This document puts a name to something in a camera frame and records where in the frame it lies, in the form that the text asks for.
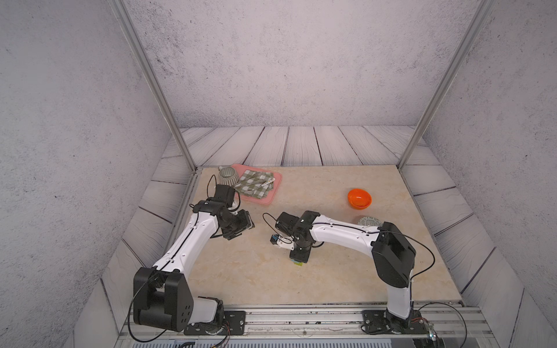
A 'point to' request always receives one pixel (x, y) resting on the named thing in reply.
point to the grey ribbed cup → (228, 175)
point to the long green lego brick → (299, 264)
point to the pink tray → (241, 169)
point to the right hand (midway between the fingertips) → (300, 255)
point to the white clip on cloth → (270, 180)
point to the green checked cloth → (255, 183)
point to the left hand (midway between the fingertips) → (252, 227)
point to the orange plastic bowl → (360, 199)
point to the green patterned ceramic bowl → (370, 221)
